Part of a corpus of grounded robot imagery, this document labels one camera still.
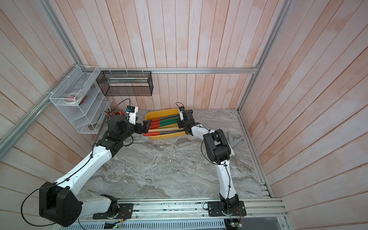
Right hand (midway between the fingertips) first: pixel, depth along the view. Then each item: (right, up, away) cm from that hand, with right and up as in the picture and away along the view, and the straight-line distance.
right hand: (180, 118), depth 107 cm
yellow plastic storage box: (-16, +3, +4) cm, 17 cm away
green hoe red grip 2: (-13, -4, -2) cm, 14 cm away
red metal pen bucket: (-43, +3, -3) cm, 44 cm away
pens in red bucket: (-48, +3, -11) cm, 49 cm away
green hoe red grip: (-12, -2, -2) cm, 12 cm away
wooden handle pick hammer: (-10, -9, -6) cm, 15 cm away
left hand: (-20, -3, -27) cm, 34 cm away
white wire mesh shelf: (-52, 0, -29) cm, 60 cm away
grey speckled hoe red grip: (-10, +1, +4) cm, 11 cm away
